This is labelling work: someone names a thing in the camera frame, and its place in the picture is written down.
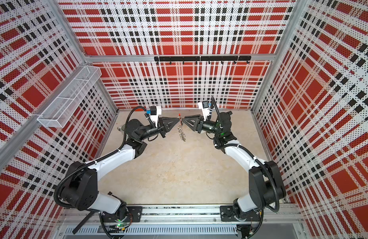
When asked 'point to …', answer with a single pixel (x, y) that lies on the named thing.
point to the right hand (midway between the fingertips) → (184, 120)
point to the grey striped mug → (122, 128)
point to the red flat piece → (140, 109)
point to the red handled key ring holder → (180, 128)
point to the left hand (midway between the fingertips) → (179, 121)
